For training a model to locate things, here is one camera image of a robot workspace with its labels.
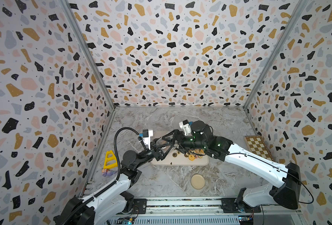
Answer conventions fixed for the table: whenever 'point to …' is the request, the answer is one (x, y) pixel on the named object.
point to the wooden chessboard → (256, 144)
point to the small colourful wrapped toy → (106, 172)
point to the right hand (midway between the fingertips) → (167, 141)
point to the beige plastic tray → (177, 157)
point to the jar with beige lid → (164, 148)
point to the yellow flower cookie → (191, 157)
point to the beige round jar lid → (197, 182)
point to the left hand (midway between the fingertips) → (172, 144)
